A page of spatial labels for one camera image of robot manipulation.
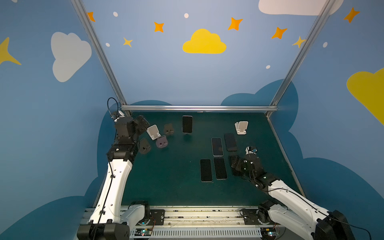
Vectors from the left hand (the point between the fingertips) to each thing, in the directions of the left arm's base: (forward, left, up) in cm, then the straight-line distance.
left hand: (139, 120), depth 73 cm
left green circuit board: (-43, -3, -33) cm, 54 cm away
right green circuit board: (-43, -65, -33) cm, 84 cm away
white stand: (+13, +1, -26) cm, 29 cm away
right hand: (-8, -54, -23) cm, 59 cm away
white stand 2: (+20, -62, -28) cm, 71 cm away
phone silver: (+6, -44, -32) cm, 54 cm away
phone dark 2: (-11, -44, -31) cm, 55 cm away
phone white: (+10, -53, -32) cm, 63 cm away
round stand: (+2, +5, -28) cm, 28 cm away
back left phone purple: (+18, -23, -23) cm, 37 cm away
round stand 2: (+6, -6, -28) cm, 30 cm away
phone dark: (-12, -35, -32) cm, 49 cm away
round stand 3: (+17, -9, -27) cm, 33 cm away
